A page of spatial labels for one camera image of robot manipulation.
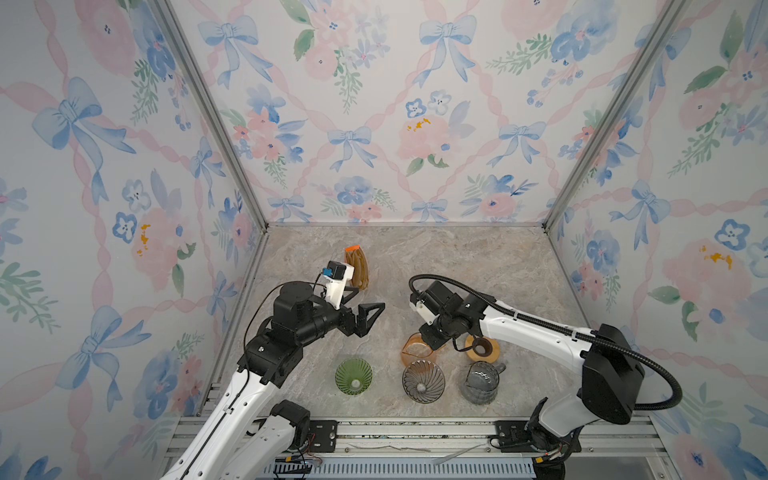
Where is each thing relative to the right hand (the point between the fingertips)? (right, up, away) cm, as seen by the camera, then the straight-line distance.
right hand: (425, 334), depth 83 cm
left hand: (-14, +13, -16) cm, 25 cm away
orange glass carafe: (-2, -6, +5) cm, 8 cm away
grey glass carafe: (+16, -14, +1) cm, 21 cm away
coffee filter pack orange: (-21, +22, +15) cm, 34 cm away
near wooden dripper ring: (+18, -6, +5) cm, 20 cm away
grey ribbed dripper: (-1, -12, -3) cm, 12 cm away
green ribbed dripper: (-20, -12, +1) cm, 23 cm away
